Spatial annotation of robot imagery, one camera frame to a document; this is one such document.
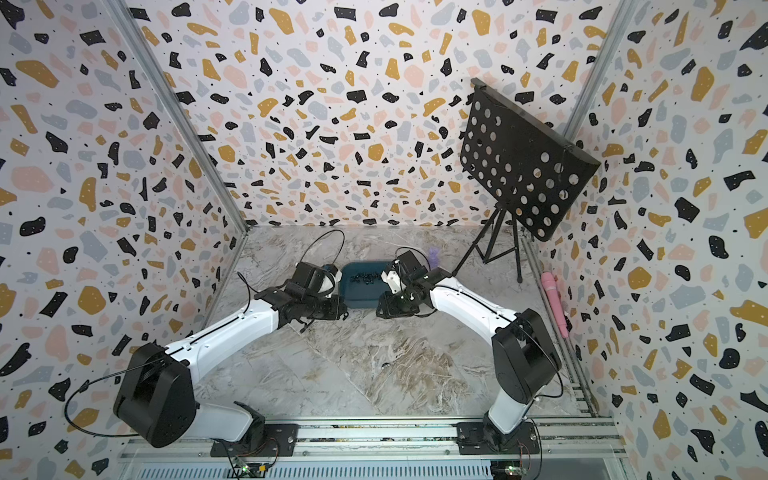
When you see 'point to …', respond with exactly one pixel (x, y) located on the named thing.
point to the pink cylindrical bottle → (550, 284)
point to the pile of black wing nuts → (366, 277)
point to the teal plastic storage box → (361, 285)
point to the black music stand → (497, 254)
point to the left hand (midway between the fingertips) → (350, 307)
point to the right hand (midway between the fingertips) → (381, 313)
